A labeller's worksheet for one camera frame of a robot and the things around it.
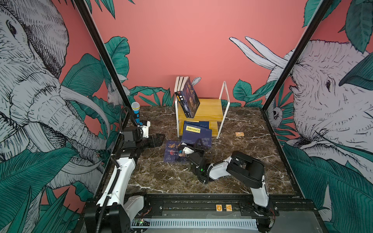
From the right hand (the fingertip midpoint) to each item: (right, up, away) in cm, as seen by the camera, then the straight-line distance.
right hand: (200, 138), depth 85 cm
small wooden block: (+30, +1, +19) cm, 35 cm away
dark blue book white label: (+4, +8, +15) cm, 18 cm away
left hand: (-24, +3, -6) cm, 25 cm away
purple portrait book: (-5, +25, +1) cm, 26 cm away
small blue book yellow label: (-5, +3, +3) cm, 7 cm away
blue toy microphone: (-40, +19, +3) cm, 44 cm away
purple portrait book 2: (-18, -10, +7) cm, 22 cm away
